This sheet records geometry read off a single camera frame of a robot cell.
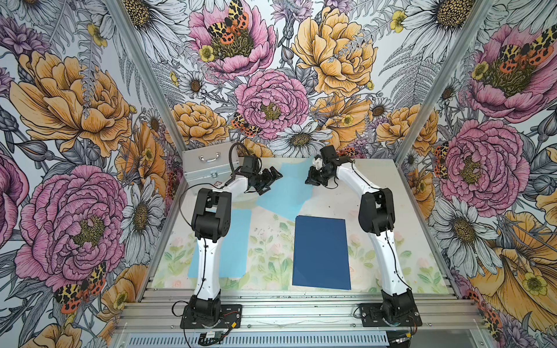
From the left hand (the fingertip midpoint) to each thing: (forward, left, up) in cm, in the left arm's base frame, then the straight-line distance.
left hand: (278, 184), depth 104 cm
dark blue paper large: (-30, -17, -7) cm, 36 cm away
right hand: (0, -13, 0) cm, 13 cm away
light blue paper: (+1, -5, -9) cm, 10 cm away
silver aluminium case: (+5, +32, +8) cm, 33 cm away
